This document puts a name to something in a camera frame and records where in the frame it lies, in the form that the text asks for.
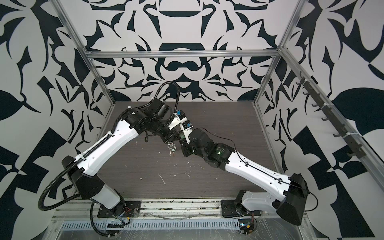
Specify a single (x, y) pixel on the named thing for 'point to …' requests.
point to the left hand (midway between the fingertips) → (180, 134)
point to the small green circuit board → (246, 226)
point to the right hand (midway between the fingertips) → (181, 139)
